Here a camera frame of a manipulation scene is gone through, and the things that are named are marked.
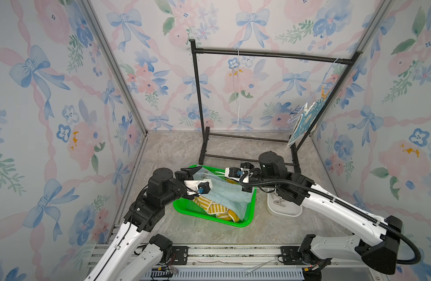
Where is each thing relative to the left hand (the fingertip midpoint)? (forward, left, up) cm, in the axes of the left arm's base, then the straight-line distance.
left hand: (199, 170), depth 68 cm
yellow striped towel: (-6, -5, -24) cm, 25 cm away
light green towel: (-2, -11, -18) cm, 21 cm away
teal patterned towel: (+26, -48, +2) cm, 55 cm away
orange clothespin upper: (+53, -67, 0) cm, 85 cm away
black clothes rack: (+33, -54, -25) cm, 68 cm away
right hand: (0, -11, 0) cm, 11 cm away
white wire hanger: (+54, -18, +3) cm, 57 cm away
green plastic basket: (-3, +7, -29) cm, 30 cm away
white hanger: (+3, 0, -7) cm, 8 cm away
